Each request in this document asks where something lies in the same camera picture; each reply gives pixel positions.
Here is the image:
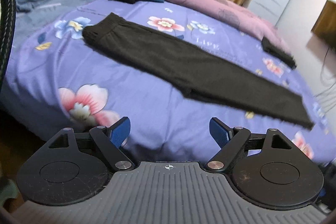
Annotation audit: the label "black pants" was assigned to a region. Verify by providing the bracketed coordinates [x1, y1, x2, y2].
[82, 13, 314, 129]

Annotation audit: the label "purple floral bed sheet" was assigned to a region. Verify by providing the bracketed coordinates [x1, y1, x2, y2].
[1, 0, 335, 162]

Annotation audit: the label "folded black garment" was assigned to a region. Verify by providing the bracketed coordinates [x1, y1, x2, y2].
[261, 37, 297, 69]

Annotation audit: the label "pink blanket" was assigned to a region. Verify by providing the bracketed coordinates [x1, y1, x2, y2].
[166, 0, 290, 53]

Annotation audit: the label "hanging wall cables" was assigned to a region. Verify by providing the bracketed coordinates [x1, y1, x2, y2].
[313, 45, 336, 111]

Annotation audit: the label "black braided cable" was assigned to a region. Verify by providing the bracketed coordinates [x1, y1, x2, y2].
[0, 0, 17, 90]

